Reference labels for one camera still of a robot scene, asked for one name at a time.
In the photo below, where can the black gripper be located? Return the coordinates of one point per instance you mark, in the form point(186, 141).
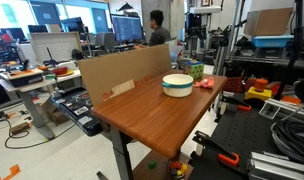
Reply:
point(193, 21)

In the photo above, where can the colourful patterned cube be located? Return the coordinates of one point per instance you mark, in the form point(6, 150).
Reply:
point(193, 70)

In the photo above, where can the seated person dark shirt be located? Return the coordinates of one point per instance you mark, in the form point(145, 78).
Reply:
point(157, 30)

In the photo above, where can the black round object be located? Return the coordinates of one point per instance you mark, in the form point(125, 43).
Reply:
point(303, 90)

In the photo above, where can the aluminium extrusion rail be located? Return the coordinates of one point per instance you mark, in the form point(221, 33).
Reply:
point(285, 110)
point(278, 166)

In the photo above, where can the cup of coloured balls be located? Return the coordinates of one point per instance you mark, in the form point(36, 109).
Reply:
point(177, 169)

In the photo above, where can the orange floor tape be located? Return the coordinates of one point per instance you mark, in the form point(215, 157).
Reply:
point(12, 171)

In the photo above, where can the red basket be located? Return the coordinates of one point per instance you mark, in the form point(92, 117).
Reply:
point(232, 85)

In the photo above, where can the grey office chair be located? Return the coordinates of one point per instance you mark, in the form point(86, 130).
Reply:
point(107, 41)

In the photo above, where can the orange black bar clamp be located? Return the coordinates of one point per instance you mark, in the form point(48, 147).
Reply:
point(208, 145)
point(237, 101)

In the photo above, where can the yellow emergency stop box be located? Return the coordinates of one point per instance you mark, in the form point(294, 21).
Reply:
point(258, 91)

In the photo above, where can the orange flat object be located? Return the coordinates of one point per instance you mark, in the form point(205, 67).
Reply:
point(291, 99)

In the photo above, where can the yellow plate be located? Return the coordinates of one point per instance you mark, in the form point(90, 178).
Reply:
point(69, 73)

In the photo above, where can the black stand pole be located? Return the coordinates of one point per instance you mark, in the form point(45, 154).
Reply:
point(297, 33)

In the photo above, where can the large cardboard box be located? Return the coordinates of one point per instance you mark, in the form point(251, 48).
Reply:
point(268, 21)

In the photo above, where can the background computer monitor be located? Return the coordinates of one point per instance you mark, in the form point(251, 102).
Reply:
point(72, 25)

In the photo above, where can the black metal table leg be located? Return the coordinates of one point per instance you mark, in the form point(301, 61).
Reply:
point(120, 153)

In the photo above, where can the green ball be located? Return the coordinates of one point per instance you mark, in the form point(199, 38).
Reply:
point(152, 164)

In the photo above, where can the wooden lower shelf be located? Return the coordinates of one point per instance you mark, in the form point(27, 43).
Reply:
point(148, 173)

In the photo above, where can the black perforated breadboard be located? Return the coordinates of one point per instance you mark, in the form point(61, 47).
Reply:
point(252, 133)

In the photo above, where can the large computer monitor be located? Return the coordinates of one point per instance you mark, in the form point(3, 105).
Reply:
point(127, 28)

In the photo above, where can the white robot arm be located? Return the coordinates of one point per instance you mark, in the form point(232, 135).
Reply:
point(205, 10)

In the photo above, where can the red bowl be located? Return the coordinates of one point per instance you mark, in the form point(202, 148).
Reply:
point(60, 70)

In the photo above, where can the white desk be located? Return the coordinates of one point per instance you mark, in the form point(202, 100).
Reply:
point(30, 110)

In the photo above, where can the brown cardboard sheet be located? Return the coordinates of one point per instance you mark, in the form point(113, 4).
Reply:
point(125, 73)

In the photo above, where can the open cardboard box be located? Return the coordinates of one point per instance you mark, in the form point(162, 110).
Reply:
point(55, 113)

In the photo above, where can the black floor case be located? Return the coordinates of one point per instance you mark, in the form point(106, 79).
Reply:
point(78, 110)

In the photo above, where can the black equipment case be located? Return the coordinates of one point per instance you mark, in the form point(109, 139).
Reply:
point(23, 79)

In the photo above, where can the white pegboard panel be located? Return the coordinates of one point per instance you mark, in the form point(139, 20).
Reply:
point(55, 46)

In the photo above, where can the cream bowl teal rim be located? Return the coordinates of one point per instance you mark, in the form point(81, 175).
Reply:
point(177, 86)

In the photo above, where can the pink plush toy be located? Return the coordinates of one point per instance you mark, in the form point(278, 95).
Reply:
point(205, 83)

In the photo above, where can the blue plastic bin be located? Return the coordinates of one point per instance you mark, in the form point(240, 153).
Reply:
point(272, 41)

